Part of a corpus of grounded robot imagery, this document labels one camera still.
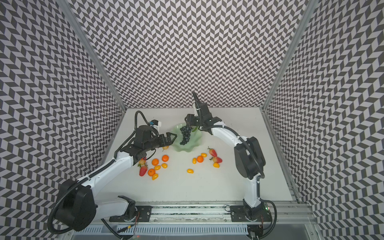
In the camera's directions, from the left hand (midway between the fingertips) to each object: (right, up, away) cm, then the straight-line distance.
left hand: (172, 138), depth 83 cm
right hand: (+9, +10, +8) cm, 16 cm away
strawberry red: (-17, -18, +1) cm, 25 cm away
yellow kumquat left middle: (-9, -18, +3) cm, 20 cm away
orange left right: (-6, -13, +8) cm, 16 cm away
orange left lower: (-12, -20, +1) cm, 23 cm away
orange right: (+16, -14, +8) cm, 22 cm away
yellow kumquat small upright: (+12, -14, +6) cm, 20 cm away
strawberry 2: (+26, -14, +7) cm, 30 cm away
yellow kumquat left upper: (-6, -17, +6) cm, 19 cm away
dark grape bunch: (+7, +2, +14) cm, 16 cm away
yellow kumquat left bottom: (-10, -22, +1) cm, 24 cm away
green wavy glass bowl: (+13, -3, +14) cm, 19 cm away
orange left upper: (-11, -15, +5) cm, 19 cm away
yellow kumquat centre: (+10, -20, +4) cm, 23 cm away
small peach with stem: (-1, -3, -11) cm, 11 cm away
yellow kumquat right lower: (+26, -17, +6) cm, 31 cm away
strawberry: (+24, -10, +11) cm, 28 cm away
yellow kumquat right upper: (+18, -12, +11) cm, 25 cm away
